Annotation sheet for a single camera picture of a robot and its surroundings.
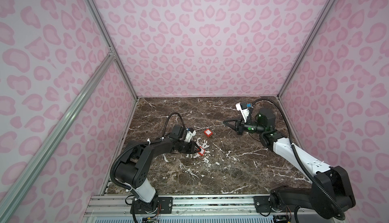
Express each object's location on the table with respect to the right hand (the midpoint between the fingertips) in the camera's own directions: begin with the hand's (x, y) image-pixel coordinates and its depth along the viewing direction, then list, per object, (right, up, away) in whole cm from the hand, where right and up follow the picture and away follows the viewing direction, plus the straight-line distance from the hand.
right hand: (226, 122), depth 73 cm
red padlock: (-11, -18, +17) cm, 27 cm away
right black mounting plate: (+17, -39, +1) cm, 43 cm away
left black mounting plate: (-31, -40, 0) cm, 51 cm away
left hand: (-13, -16, +16) cm, 26 cm away
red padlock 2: (-7, -9, +25) cm, 28 cm away
